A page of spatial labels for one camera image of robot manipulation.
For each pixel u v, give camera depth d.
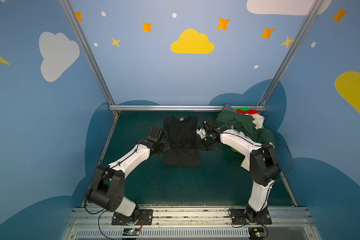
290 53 0.86
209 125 0.75
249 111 1.11
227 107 1.13
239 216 0.75
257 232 0.72
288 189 0.89
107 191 0.43
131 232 0.71
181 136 1.05
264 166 0.50
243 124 1.01
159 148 0.74
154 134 0.70
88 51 0.84
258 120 1.06
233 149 0.63
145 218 0.75
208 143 0.79
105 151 1.01
